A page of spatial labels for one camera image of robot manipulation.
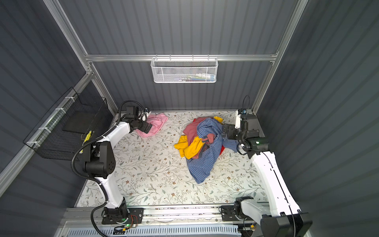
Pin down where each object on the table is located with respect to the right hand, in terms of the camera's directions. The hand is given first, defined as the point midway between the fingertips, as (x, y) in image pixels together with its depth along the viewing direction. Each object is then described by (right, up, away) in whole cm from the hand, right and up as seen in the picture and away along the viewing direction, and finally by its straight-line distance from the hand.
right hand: (233, 128), depth 75 cm
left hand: (-55, +4, +24) cm, 60 cm away
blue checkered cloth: (-15, -22, +10) cm, 29 cm away
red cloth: (-2, -13, +17) cm, 21 cm away
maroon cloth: (-22, -3, +23) cm, 32 cm away
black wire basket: (-83, +3, +1) cm, 83 cm away
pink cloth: (-47, +5, +33) cm, 58 cm away
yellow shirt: (-24, -14, +14) cm, 31 cm away
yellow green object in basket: (-72, -5, -4) cm, 72 cm away
